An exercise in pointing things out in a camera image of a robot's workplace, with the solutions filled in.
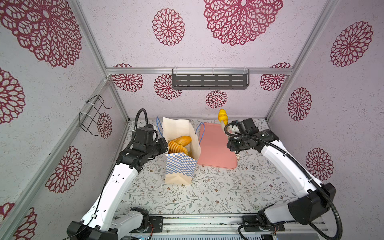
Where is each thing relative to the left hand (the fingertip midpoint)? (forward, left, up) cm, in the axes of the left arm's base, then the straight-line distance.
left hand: (167, 146), depth 75 cm
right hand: (+3, -32, -2) cm, 32 cm away
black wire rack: (+5, +39, +8) cm, 40 cm away
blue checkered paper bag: (-7, -6, -8) cm, 12 cm away
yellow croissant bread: (+19, -30, +2) cm, 35 cm away
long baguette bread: (+11, -8, -11) cm, 17 cm away
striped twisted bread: (+7, -2, -12) cm, 15 cm away
